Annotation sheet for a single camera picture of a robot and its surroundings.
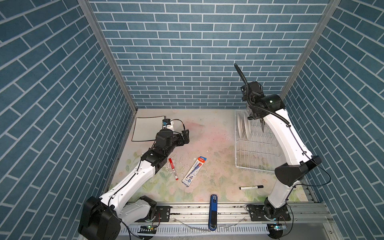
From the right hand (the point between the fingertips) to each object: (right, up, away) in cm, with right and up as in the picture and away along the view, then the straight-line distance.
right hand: (259, 103), depth 73 cm
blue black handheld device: (-23, -55, +1) cm, 59 cm away
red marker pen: (-45, -38, +15) cm, 61 cm away
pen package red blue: (-34, -38, +14) cm, 53 cm away
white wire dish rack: (+8, -28, +27) cm, 39 cm away
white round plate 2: (0, -12, +20) cm, 23 cm away
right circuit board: (+8, -60, -2) cm, 61 cm away
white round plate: (-4, -12, +21) cm, 25 cm away
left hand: (-39, -15, +6) cm, 42 cm away
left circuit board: (-55, -62, -1) cm, 83 cm away
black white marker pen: (+3, -46, +9) cm, 47 cm away
